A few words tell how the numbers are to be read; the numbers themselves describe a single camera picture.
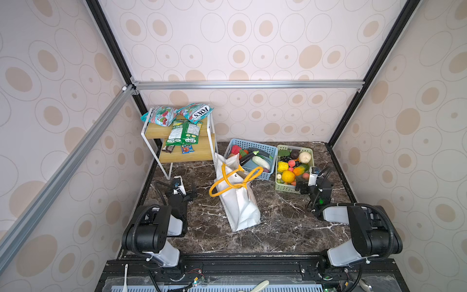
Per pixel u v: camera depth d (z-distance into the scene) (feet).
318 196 2.34
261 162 3.49
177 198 2.36
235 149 3.68
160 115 2.67
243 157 3.56
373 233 1.50
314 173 2.67
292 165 3.38
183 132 2.45
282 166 3.32
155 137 2.54
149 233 1.47
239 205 2.46
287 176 3.18
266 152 3.66
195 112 2.62
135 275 2.38
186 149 3.10
